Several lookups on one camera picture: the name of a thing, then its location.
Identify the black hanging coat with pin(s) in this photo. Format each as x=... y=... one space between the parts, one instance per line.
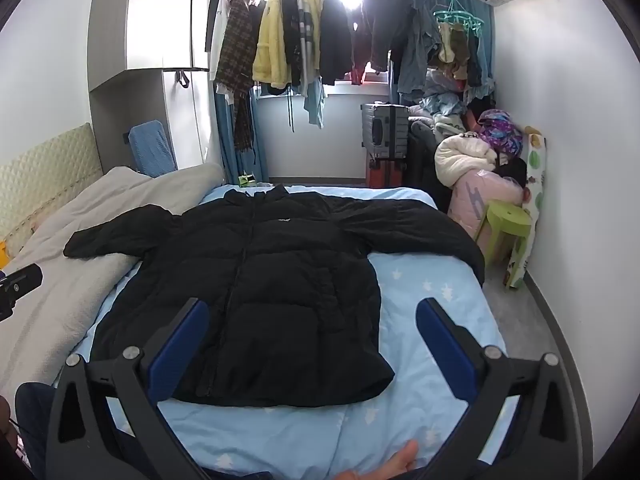
x=336 y=35

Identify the yellow object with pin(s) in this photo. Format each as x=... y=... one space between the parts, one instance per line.
x=4 y=256

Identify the blue cushion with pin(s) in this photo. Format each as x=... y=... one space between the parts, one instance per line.
x=152 y=147

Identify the cream quilted headboard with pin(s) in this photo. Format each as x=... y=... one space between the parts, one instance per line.
x=45 y=175

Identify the yellow fleece jacket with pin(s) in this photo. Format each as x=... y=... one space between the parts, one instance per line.
x=272 y=35

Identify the polka dot board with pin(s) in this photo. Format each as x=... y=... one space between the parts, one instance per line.
x=530 y=200

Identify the purple patterned jacket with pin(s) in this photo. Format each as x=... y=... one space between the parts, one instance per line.
x=500 y=132

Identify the grey suitcase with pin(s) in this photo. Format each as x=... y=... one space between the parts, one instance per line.
x=384 y=132

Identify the brown plaid coat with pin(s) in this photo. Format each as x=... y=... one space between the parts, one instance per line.
x=237 y=50

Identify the light blue hanging garment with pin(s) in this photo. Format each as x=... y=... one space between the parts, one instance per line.
x=314 y=102

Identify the teal clip hanger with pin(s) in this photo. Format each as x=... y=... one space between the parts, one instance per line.
x=457 y=15

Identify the beige duvet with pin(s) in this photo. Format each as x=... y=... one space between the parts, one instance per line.
x=65 y=270

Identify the pink bedding bag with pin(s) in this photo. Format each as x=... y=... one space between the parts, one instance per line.
x=475 y=195

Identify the white wardrobe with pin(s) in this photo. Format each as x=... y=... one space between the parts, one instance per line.
x=150 y=60

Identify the person's right hand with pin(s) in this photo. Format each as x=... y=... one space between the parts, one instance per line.
x=395 y=462

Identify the dark red hanging garment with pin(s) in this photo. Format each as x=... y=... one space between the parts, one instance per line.
x=362 y=55

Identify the red suitcase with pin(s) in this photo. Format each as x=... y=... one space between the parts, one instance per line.
x=385 y=174

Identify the cream striped cardigan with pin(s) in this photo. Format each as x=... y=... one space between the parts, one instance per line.
x=310 y=30

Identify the white hoodie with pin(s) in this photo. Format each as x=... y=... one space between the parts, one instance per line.
x=216 y=30

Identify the small green object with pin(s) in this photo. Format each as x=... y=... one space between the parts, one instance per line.
x=246 y=180

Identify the light blue star bed sheet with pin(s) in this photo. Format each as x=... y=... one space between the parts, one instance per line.
x=435 y=310

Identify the cream blanket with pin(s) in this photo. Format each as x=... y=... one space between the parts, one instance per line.
x=462 y=157

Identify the black puffer jacket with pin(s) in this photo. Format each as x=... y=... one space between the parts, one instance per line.
x=280 y=285

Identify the green plastic stool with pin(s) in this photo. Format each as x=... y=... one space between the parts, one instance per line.
x=505 y=230

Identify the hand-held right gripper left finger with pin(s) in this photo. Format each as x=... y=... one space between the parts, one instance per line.
x=180 y=347

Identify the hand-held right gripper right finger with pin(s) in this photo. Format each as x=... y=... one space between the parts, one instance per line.
x=445 y=347

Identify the person's blue jeans leg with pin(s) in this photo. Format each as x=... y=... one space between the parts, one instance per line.
x=35 y=430

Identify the blue denim hanging garment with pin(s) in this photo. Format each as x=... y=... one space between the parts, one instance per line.
x=415 y=55

